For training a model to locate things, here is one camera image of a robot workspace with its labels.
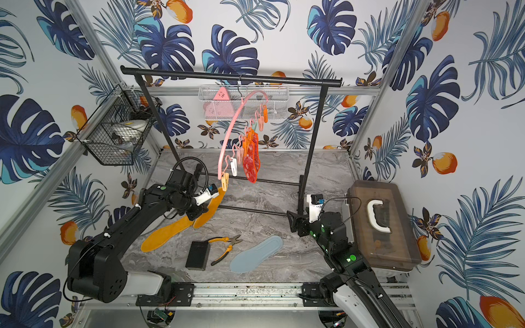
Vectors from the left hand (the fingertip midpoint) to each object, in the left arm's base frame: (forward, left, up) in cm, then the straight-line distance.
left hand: (203, 205), depth 83 cm
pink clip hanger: (+50, -4, +6) cm, 50 cm away
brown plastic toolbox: (-10, -66, +7) cm, 67 cm away
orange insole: (-3, +1, -9) cm, 9 cm away
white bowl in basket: (+19, +29, +21) cm, 41 cm away
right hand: (-3, -37, +7) cm, 38 cm away
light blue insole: (-15, -20, -14) cm, 29 cm away
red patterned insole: (+15, -19, +13) cm, 27 cm away
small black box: (-16, +1, -13) cm, 21 cm away
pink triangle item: (+38, -3, +22) cm, 44 cm away
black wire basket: (+21, +40, +17) cm, 49 cm away
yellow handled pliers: (-9, -12, -13) cm, 20 cm away
